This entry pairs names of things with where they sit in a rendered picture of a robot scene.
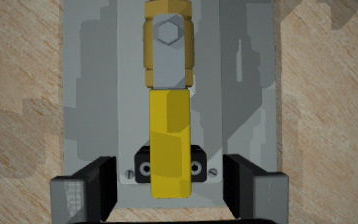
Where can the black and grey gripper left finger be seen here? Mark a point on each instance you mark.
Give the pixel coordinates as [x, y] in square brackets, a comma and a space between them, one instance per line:
[89, 195]

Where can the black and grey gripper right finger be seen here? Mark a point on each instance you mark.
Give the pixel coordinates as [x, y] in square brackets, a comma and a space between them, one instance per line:
[250, 192]

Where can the brass ball valve with yellow handle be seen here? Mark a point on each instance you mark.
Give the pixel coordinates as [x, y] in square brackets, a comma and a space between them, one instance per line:
[170, 94]

